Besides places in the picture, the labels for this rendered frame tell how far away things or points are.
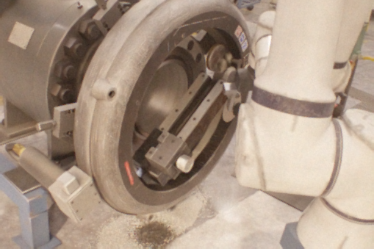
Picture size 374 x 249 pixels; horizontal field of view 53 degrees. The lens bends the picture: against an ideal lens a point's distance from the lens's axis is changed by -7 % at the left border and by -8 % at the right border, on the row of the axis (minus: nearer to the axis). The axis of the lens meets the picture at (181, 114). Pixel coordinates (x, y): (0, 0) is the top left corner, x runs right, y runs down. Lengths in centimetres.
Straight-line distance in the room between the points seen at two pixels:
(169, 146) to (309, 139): 54
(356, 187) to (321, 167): 8
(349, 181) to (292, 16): 30
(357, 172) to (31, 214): 109
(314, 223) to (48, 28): 99
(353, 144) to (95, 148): 61
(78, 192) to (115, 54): 36
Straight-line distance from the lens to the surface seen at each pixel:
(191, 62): 137
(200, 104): 130
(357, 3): 91
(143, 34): 99
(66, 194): 107
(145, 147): 124
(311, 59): 68
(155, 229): 167
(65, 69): 127
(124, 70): 97
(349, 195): 77
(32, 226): 150
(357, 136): 74
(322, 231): 83
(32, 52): 137
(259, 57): 100
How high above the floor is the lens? 112
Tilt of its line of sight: 25 degrees down
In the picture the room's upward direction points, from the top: 8 degrees clockwise
